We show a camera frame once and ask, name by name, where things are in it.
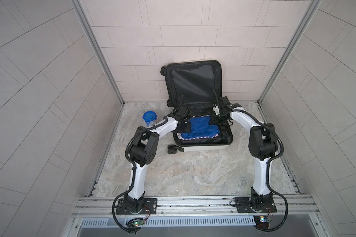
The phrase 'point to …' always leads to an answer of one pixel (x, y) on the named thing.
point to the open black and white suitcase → (196, 80)
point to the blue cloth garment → (200, 128)
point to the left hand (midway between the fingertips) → (191, 126)
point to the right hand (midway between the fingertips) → (210, 122)
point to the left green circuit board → (138, 223)
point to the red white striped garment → (179, 136)
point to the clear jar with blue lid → (149, 117)
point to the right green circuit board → (262, 221)
